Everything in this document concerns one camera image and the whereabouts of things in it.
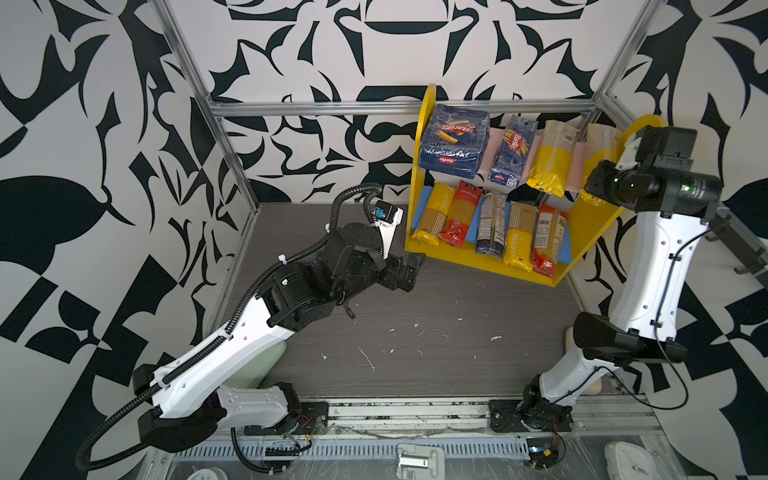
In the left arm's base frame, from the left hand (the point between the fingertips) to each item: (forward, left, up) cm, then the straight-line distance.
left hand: (407, 242), depth 58 cm
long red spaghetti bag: (+34, -23, -25) cm, 48 cm away
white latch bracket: (-33, -3, -38) cm, 50 cm away
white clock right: (-34, -48, -37) cm, 70 cm away
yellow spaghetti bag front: (+26, -40, -25) cm, 53 cm away
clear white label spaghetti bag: (+25, -30, -24) cm, 46 cm away
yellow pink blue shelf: (+49, -48, -37) cm, 78 cm away
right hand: (+14, -42, +4) cm, 45 cm away
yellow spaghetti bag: (+33, -14, -23) cm, 43 cm away
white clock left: (-33, +43, -36) cm, 65 cm away
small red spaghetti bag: (+20, -45, -23) cm, 54 cm away
